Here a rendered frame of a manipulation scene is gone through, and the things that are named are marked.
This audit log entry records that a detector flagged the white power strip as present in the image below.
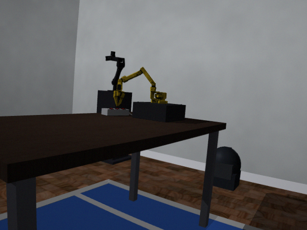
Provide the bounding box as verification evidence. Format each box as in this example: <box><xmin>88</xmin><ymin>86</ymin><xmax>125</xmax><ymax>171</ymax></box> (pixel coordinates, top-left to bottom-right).
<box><xmin>101</xmin><ymin>108</ymin><xmax>132</xmax><ymax>116</ymax></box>

